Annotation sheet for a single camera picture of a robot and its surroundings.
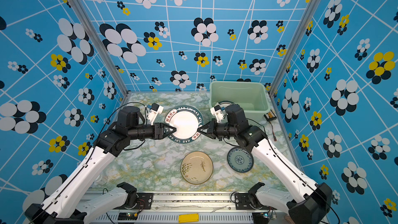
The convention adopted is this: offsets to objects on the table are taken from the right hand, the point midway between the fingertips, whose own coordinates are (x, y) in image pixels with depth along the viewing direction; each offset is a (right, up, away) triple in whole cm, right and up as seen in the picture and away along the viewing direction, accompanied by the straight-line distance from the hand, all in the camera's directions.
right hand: (199, 130), depth 66 cm
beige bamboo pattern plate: (-2, -24, +18) cm, 30 cm away
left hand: (-10, +1, 0) cm, 10 cm away
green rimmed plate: (-6, +4, +3) cm, 8 cm away
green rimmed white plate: (+17, +12, +42) cm, 47 cm away
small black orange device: (+47, +3, +38) cm, 61 cm away
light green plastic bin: (+37, +18, +44) cm, 61 cm away
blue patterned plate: (+22, -20, +20) cm, 36 cm away
